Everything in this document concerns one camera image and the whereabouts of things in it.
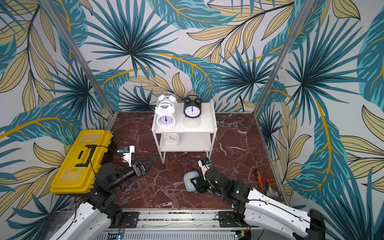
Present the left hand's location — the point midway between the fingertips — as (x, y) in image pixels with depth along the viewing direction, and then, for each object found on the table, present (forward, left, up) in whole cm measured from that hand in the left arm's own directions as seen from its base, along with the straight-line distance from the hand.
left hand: (154, 162), depth 70 cm
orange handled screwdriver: (+1, -57, -19) cm, 60 cm away
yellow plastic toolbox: (-5, +36, -5) cm, 37 cm away
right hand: (-5, -19, -8) cm, 21 cm away
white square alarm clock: (+14, -6, -1) cm, 15 cm away
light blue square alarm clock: (-6, -16, -13) cm, 22 cm away
